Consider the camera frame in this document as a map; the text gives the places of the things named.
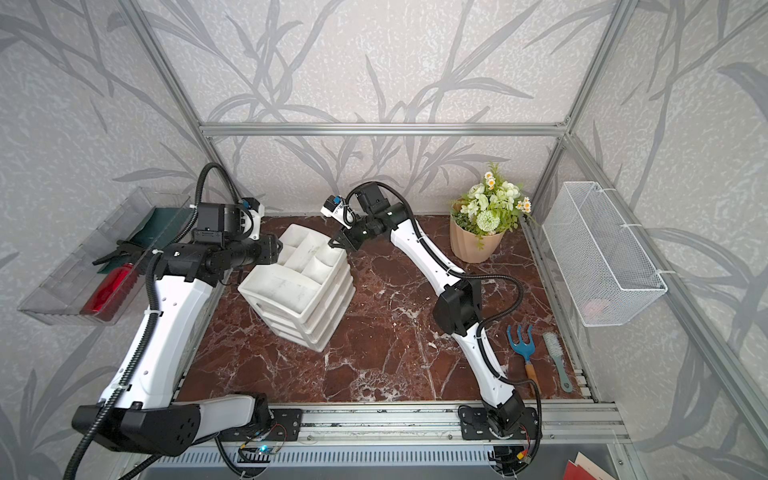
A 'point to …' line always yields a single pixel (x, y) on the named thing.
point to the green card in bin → (159, 229)
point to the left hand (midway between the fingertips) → (274, 244)
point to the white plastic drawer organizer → (304, 297)
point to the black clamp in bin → (131, 251)
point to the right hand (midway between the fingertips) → (333, 239)
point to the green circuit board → (265, 449)
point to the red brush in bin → (111, 293)
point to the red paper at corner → (576, 472)
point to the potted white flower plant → (484, 214)
